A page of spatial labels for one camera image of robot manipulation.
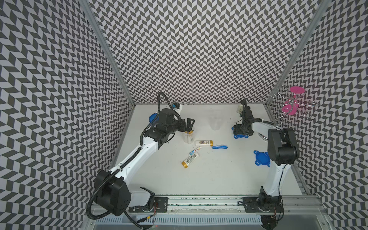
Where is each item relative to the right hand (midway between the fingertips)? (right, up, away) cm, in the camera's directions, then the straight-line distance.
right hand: (240, 133), depth 101 cm
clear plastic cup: (-37, -1, -12) cm, 39 cm away
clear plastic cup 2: (-18, +7, -2) cm, 20 cm away
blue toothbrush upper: (-14, -8, -8) cm, 18 cm away
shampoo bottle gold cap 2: (-38, -17, -16) cm, 45 cm away
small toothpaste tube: (-32, -10, -10) cm, 36 cm away
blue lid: (-3, -2, -2) cm, 5 cm away
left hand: (-37, +10, -23) cm, 45 cm away
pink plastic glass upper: (+26, +27, -21) cm, 43 cm away
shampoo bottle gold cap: (-22, -6, -7) cm, 23 cm away
